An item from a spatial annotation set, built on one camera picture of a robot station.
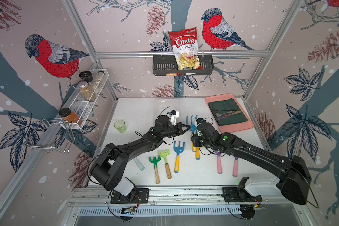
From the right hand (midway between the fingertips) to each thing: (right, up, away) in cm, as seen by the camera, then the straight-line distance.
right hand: (191, 138), depth 80 cm
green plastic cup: (-49, +4, +21) cm, 53 cm away
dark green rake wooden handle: (-22, -15, +6) cm, 27 cm away
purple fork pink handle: (+17, -16, +4) cm, 24 cm away
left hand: (0, +7, -2) cm, 7 cm away
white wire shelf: (-61, +18, -5) cm, 64 cm away
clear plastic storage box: (-24, +18, +27) cm, 40 cm away
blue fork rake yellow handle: (-7, -10, +9) cm, 15 cm away
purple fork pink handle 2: (+27, -18, +2) cm, 33 cm away
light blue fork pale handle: (-30, -18, +3) cm, 35 cm away
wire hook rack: (-62, +5, -20) cm, 65 cm away
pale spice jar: (-57, +36, +6) cm, 68 cm away
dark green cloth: (+32, +14, +31) cm, 47 cm away
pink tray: (+34, +3, +22) cm, 41 cm away
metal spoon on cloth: (+26, +12, +28) cm, 40 cm away
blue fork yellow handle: (+5, -12, +8) cm, 15 cm away
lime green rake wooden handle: (-16, -13, +8) cm, 22 cm away
